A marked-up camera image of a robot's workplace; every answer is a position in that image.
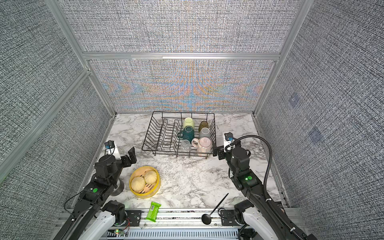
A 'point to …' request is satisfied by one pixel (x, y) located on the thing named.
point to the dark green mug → (188, 133)
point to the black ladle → (206, 218)
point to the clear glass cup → (185, 146)
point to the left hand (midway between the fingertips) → (125, 149)
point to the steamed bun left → (137, 183)
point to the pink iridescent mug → (204, 145)
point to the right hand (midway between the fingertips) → (223, 138)
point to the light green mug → (188, 121)
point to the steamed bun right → (150, 176)
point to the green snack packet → (153, 211)
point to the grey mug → (205, 132)
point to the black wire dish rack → (162, 138)
